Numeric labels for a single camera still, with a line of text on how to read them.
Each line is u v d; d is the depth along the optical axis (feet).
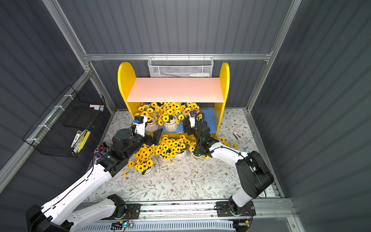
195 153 2.84
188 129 2.52
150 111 2.62
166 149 2.65
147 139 2.08
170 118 2.53
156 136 2.09
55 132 2.24
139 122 1.92
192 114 2.37
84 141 2.28
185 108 2.60
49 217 1.26
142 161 2.57
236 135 3.34
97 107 2.83
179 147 2.65
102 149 2.70
